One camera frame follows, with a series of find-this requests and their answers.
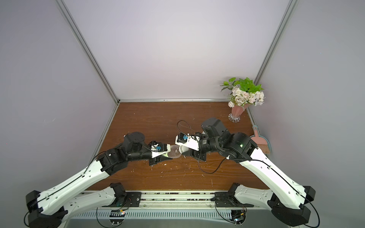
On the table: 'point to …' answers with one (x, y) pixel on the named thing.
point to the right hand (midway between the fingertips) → (184, 143)
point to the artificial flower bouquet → (243, 92)
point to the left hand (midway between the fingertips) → (171, 151)
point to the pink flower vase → (235, 117)
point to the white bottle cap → (183, 148)
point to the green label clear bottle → (174, 152)
